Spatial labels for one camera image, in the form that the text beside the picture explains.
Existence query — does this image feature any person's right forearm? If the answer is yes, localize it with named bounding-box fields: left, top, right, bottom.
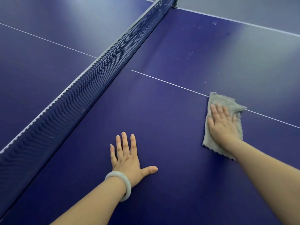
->
left=225, top=139, right=300, bottom=225

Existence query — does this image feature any blue table net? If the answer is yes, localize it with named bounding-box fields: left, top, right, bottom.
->
left=0, top=0, right=178, bottom=213

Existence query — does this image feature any white jade bangle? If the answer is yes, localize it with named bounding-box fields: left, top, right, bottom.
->
left=104, top=171, right=132, bottom=202

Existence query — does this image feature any blue table tennis table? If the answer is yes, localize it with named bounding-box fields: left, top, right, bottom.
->
left=0, top=0, right=300, bottom=225

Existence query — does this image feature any person's left forearm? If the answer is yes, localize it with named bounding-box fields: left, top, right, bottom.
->
left=50, top=177, right=127, bottom=225

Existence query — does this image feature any person's right hand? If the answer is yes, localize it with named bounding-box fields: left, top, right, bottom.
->
left=207, top=103, right=242, bottom=149

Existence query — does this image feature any grey cleaning cloth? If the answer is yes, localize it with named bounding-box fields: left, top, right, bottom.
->
left=202, top=92, right=247, bottom=161

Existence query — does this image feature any person's left hand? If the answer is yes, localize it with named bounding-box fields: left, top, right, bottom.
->
left=110, top=132, right=158, bottom=188

